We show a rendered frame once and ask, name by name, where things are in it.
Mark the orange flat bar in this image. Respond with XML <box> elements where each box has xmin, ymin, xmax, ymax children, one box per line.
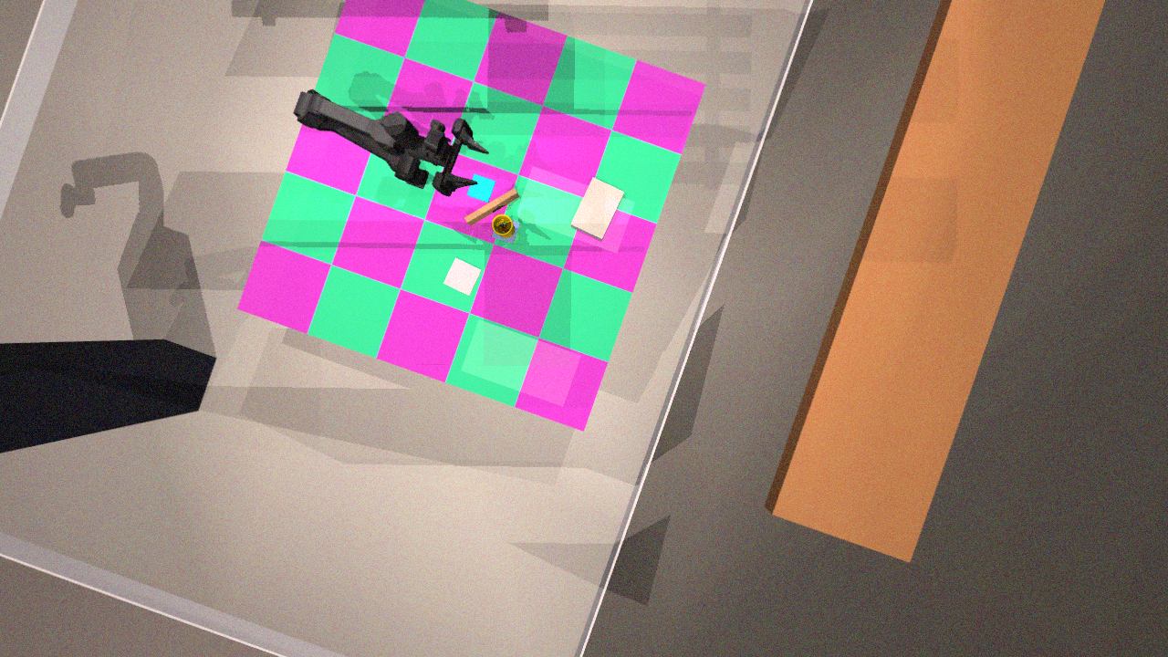
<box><xmin>464</xmin><ymin>188</ymin><xmax>519</xmax><ymax>224</ymax></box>

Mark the olive-yellow cup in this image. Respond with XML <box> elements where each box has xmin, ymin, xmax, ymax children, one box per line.
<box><xmin>492</xmin><ymin>214</ymin><xmax>515</xmax><ymax>238</ymax></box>

